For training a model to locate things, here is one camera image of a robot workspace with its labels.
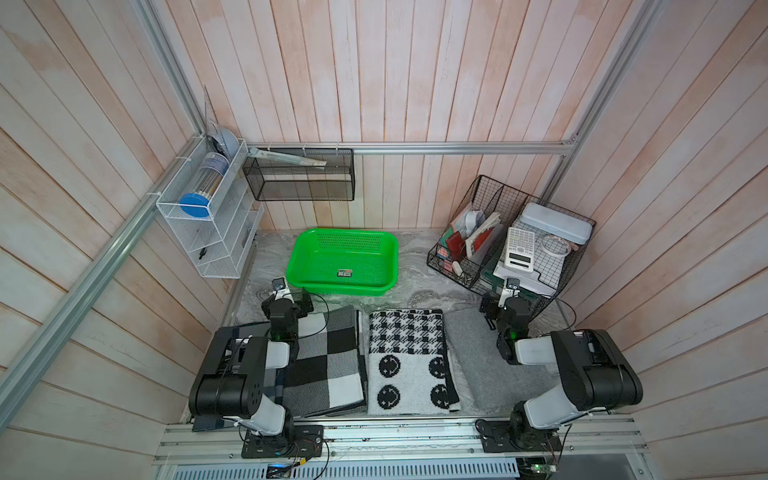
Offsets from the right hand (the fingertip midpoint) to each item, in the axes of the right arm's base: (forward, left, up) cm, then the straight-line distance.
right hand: (502, 290), depth 94 cm
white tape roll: (+8, -17, +14) cm, 23 cm away
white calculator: (+5, -2, +15) cm, 16 cm away
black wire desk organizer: (+19, -2, +7) cm, 20 cm away
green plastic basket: (+16, +54, -6) cm, 57 cm away
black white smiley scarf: (-25, +31, -2) cm, 40 cm away
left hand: (-3, +68, +2) cm, 68 cm away
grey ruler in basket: (+30, +70, +30) cm, 82 cm away
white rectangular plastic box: (+17, -17, +14) cm, 28 cm away
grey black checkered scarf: (-26, +54, -3) cm, 60 cm away
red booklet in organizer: (+19, +12, 0) cm, 22 cm away
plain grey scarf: (-28, +10, -3) cm, 30 cm away
